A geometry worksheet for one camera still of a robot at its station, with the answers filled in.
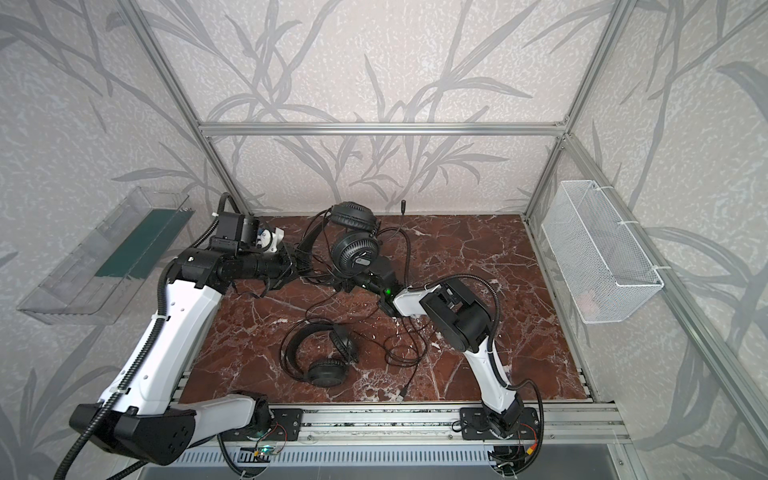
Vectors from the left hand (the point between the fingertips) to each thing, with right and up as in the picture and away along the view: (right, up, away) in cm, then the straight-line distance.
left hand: (318, 255), depth 69 cm
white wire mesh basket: (+62, -3, -8) cm, 63 cm away
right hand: (-1, -1, +19) cm, 19 cm away
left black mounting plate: (-9, -42, +4) cm, 44 cm away
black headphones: (0, -30, +6) cm, 31 cm away
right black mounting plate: (+38, -42, +4) cm, 57 cm away
